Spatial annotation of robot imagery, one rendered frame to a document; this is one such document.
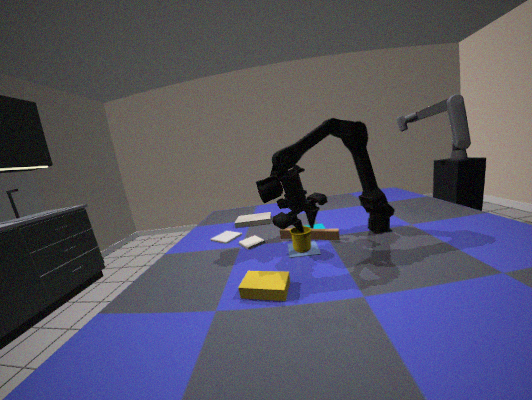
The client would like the yellow rectangular block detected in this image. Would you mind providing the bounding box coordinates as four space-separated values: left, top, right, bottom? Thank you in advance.
239 271 290 301

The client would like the light brown wooden bar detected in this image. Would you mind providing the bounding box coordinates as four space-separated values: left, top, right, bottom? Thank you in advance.
280 228 340 240

